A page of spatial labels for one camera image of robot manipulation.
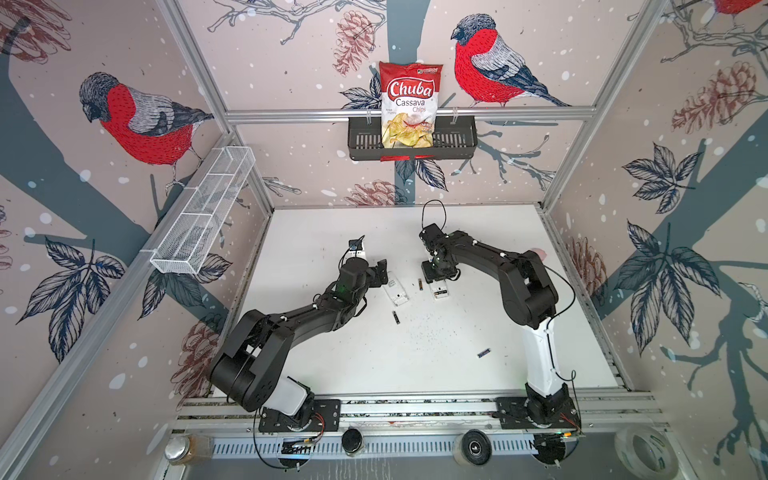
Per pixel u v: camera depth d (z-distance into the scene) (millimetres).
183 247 704
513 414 727
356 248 777
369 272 699
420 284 978
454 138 946
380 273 812
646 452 698
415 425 728
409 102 835
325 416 729
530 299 560
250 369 433
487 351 836
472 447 602
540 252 1067
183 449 609
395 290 971
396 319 901
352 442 619
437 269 871
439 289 951
